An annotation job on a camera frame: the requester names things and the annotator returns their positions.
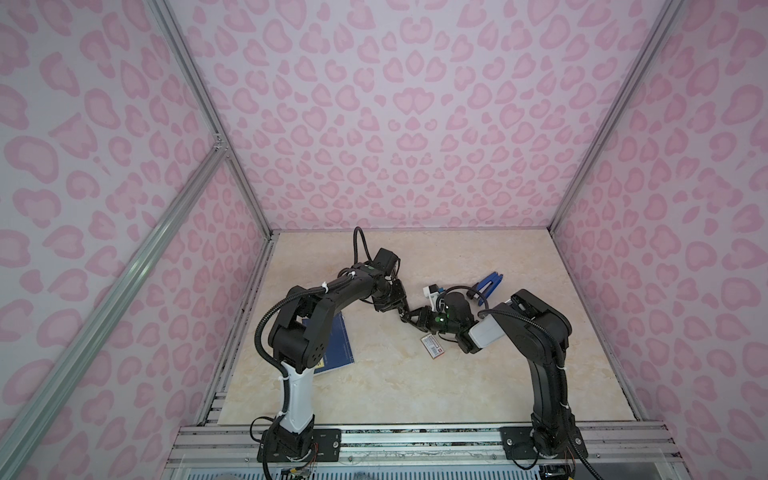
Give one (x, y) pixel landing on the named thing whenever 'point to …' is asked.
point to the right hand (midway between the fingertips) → (406, 316)
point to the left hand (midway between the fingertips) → (407, 297)
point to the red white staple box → (432, 346)
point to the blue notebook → (338, 351)
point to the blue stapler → (487, 285)
